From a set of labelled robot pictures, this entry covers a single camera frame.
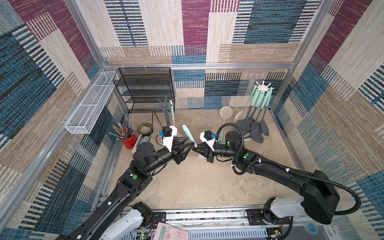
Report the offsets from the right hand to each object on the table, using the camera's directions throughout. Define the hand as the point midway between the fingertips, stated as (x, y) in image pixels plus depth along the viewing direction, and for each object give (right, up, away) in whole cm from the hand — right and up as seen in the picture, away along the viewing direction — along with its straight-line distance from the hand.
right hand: (196, 147), depth 73 cm
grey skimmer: (+28, +9, +19) cm, 35 cm away
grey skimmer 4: (+42, +10, +21) cm, 48 cm away
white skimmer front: (-11, +17, +1) cm, 21 cm away
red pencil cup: (-41, +6, +16) cm, 45 cm away
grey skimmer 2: (+34, +14, +18) cm, 41 cm away
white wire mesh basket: (-53, +15, -1) cm, 55 cm away
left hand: (-2, +4, -11) cm, 12 cm away
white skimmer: (+23, +20, +42) cm, 52 cm away
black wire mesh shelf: (-38, +37, +35) cm, 64 cm away
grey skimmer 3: (+42, +1, +26) cm, 49 cm away
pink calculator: (-14, -38, -4) cm, 41 cm away
